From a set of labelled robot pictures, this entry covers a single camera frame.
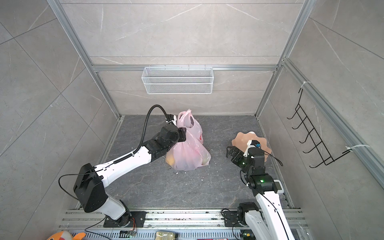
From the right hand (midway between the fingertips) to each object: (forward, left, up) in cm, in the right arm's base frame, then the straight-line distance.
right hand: (232, 149), depth 76 cm
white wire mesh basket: (+50, +31, +10) cm, 60 cm away
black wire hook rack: (+1, -36, +11) cm, 37 cm away
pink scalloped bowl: (+16, -12, -17) cm, 26 cm away
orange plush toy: (-34, +77, -13) cm, 86 cm away
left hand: (+12, +25, +5) cm, 29 cm away
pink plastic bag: (0, +22, -2) cm, 22 cm away
